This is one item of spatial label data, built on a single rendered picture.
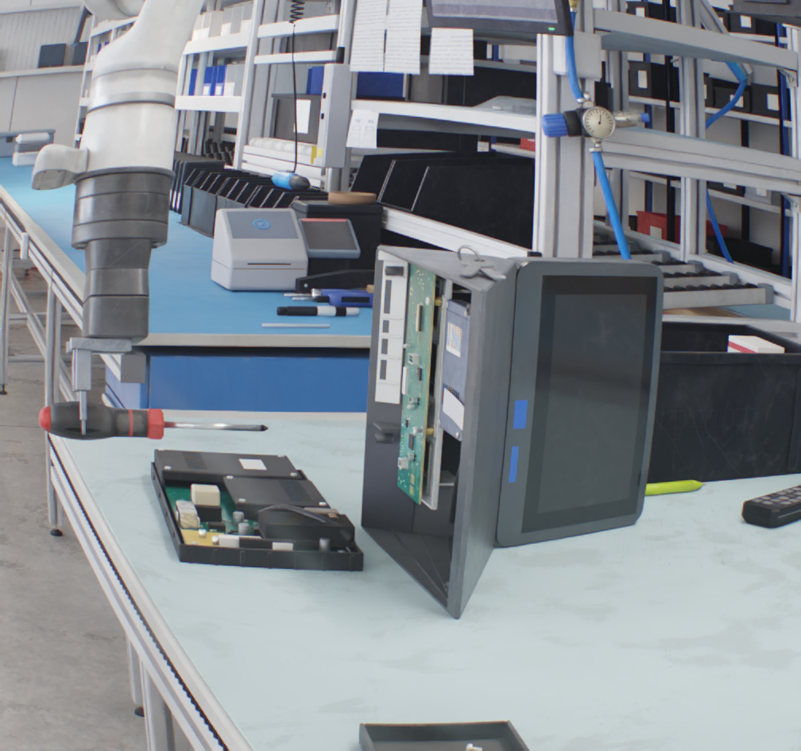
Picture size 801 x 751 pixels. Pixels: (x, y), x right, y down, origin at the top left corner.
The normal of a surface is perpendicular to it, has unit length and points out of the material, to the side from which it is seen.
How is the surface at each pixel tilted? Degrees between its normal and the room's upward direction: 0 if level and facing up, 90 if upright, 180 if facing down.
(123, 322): 77
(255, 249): 41
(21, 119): 90
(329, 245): 32
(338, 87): 90
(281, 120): 90
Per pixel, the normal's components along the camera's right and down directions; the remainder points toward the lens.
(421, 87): -0.95, -0.01
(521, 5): -0.73, 0.25
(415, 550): 0.06, -0.99
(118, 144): -0.01, -0.06
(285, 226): 0.20, -0.78
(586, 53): 0.30, 0.16
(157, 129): 0.75, -0.15
